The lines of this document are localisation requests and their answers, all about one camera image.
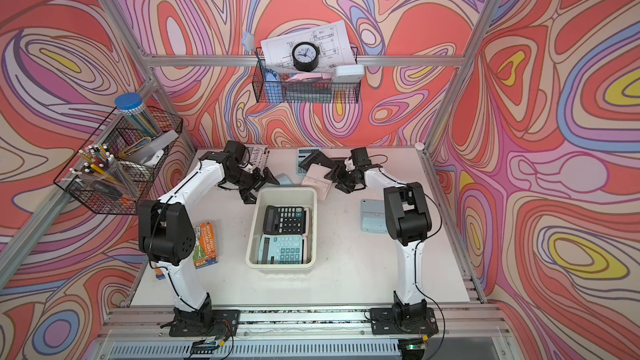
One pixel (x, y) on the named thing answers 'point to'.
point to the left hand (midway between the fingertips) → (273, 189)
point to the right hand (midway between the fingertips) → (330, 184)
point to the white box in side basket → (152, 152)
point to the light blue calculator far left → (283, 179)
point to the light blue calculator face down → (372, 216)
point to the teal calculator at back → (301, 155)
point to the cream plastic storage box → (267, 197)
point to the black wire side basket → (122, 137)
